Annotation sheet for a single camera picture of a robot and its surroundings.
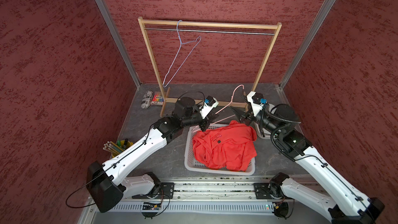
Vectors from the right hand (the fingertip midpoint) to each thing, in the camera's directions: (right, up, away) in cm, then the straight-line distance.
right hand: (235, 104), depth 64 cm
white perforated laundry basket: (-20, -33, +17) cm, 42 cm away
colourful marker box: (-47, +2, +45) cm, 65 cm away
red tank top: (0, -24, +17) cm, 29 cm away
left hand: (-8, -6, +5) cm, 11 cm away
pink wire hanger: (-5, -1, +2) cm, 5 cm away
